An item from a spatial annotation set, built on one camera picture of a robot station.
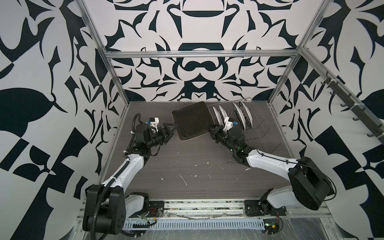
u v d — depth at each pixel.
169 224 0.71
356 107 0.58
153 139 0.70
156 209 0.73
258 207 0.74
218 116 0.91
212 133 0.73
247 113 0.91
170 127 0.73
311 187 0.43
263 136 0.99
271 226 0.71
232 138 0.63
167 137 0.72
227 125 0.76
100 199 0.82
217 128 0.74
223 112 0.94
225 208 0.76
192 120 0.83
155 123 0.76
